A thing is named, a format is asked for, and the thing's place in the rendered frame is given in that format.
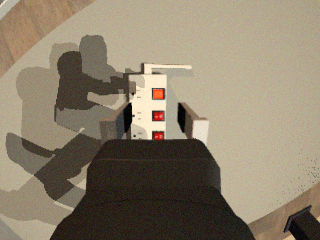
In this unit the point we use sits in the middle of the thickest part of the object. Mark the white power strip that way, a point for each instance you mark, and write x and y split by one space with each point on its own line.
148 96

